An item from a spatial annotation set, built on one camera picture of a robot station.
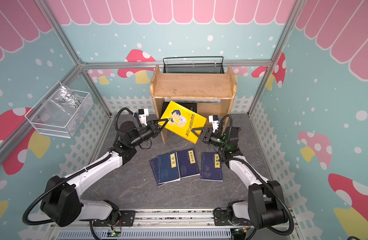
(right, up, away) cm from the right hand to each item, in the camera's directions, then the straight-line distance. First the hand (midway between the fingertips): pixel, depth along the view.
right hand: (192, 132), depth 73 cm
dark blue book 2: (-2, -20, +20) cm, 28 cm away
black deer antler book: (-9, +11, +2) cm, 15 cm away
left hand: (-11, +4, 0) cm, 12 cm away
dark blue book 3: (+12, -22, +19) cm, 32 cm away
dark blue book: (-16, -22, +17) cm, 32 cm away
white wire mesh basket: (-65, +9, +1) cm, 66 cm away
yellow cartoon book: (-5, +5, +1) cm, 7 cm away
